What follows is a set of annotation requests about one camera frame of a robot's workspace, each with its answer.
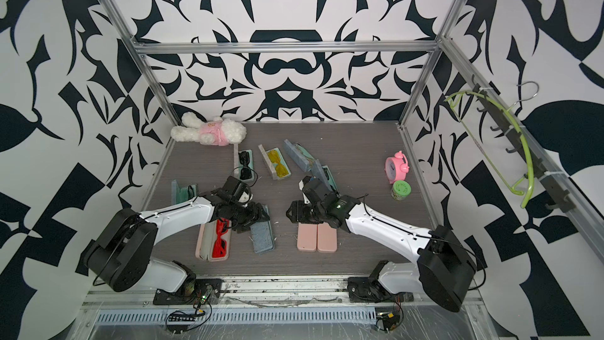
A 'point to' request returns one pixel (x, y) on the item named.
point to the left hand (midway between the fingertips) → (263, 218)
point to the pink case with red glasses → (213, 240)
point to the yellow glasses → (281, 170)
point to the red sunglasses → (220, 245)
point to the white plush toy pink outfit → (219, 131)
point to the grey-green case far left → (184, 194)
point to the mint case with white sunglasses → (263, 235)
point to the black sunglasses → (245, 172)
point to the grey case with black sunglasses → (251, 164)
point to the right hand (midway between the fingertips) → (289, 211)
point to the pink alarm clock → (396, 167)
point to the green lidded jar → (400, 190)
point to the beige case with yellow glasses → (270, 165)
